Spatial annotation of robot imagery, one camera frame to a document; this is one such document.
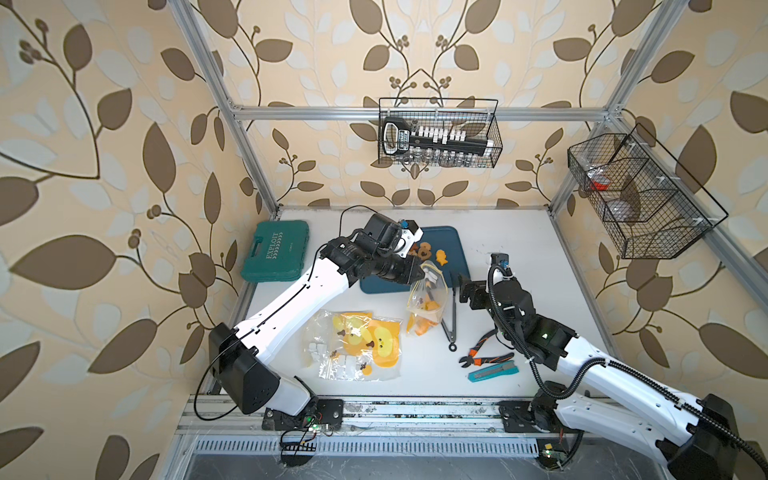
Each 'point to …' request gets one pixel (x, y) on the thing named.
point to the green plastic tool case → (277, 252)
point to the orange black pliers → (473, 358)
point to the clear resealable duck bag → (427, 300)
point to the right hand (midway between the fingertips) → (475, 275)
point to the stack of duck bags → (353, 346)
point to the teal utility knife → (492, 371)
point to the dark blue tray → (450, 249)
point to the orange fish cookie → (441, 257)
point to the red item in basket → (599, 187)
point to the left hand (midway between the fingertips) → (420, 269)
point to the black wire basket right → (650, 207)
